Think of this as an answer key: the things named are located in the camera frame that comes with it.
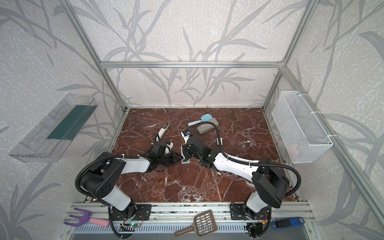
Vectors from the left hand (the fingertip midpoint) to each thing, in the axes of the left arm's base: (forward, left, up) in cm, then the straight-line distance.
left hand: (184, 154), depth 90 cm
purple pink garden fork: (-33, +47, -4) cm, 57 cm away
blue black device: (-34, -48, +3) cm, 59 cm away
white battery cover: (+13, -24, -4) cm, 28 cm away
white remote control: (-3, 0, -3) cm, 4 cm away
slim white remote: (+19, +17, -3) cm, 26 cm away
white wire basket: (-7, -53, +32) cm, 62 cm away
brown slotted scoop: (-35, -12, -3) cm, 37 cm away
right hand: (+3, -1, +11) cm, 12 cm away
